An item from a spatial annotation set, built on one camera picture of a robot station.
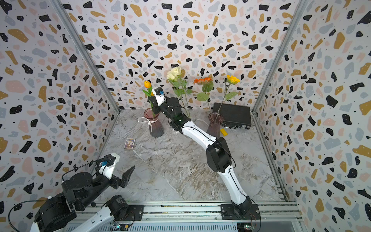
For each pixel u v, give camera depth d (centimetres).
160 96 69
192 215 73
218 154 57
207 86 85
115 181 53
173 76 91
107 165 49
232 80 82
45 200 43
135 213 73
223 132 106
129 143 99
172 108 65
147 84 69
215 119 93
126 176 55
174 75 90
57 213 41
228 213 73
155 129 98
